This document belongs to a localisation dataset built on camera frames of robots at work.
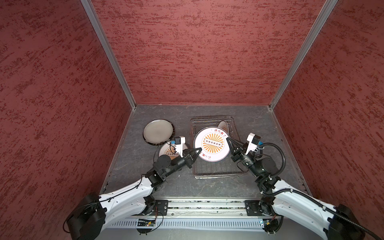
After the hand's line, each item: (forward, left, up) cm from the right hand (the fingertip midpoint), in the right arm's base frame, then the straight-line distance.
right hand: (225, 141), depth 68 cm
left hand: (-3, +11, -5) cm, 12 cm away
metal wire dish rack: (-1, -5, -28) cm, 29 cm away
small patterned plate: (0, +6, 0) cm, 6 cm away
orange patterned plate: (-4, +25, 0) cm, 25 cm away
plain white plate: (+27, +41, -28) cm, 57 cm away
